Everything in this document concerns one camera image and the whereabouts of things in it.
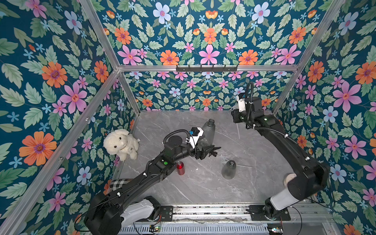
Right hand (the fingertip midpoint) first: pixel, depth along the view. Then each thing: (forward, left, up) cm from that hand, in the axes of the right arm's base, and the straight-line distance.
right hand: (238, 109), depth 82 cm
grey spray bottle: (-23, +4, -30) cm, 38 cm away
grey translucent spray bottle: (-21, +17, +1) cm, 28 cm away
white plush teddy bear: (-17, +66, -11) cm, 69 cm away
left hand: (-21, +17, -1) cm, 27 cm away
